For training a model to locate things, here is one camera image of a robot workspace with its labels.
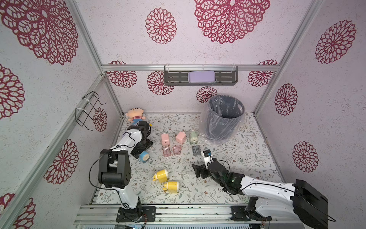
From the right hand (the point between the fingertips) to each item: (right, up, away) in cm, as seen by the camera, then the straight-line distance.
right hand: (197, 161), depth 81 cm
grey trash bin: (+20, +28, +17) cm, 39 cm away
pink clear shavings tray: (-19, +2, +17) cm, 26 cm away
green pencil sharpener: (-1, +13, +16) cm, 21 cm away
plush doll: (-45, +29, +30) cm, 61 cm away
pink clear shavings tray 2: (-13, +4, +17) cm, 22 cm away
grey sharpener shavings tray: (+1, +3, +18) cm, 18 cm away
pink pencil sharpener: (-10, +12, +17) cm, 23 cm away
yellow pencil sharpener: (-20, -8, -1) cm, 22 cm away
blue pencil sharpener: (-32, +1, +7) cm, 33 cm away
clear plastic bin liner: (+6, +18, +21) cm, 29 cm away
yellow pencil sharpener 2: (-14, -12, -6) cm, 20 cm away
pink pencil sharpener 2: (-20, +11, +15) cm, 28 cm away
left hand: (-33, +4, +10) cm, 35 cm away
